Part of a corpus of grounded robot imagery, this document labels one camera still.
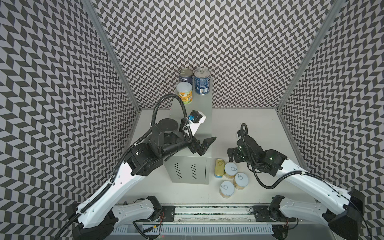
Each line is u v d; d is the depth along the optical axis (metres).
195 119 0.44
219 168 0.85
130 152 0.41
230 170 0.83
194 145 0.49
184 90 0.70
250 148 0.54
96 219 0.36
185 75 0.74
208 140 0.48
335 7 0.67
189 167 0.64
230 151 0.68
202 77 0.72
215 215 0.74
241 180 0.78
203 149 0.49
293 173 0.45
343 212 0.40
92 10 0.72
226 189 0.76
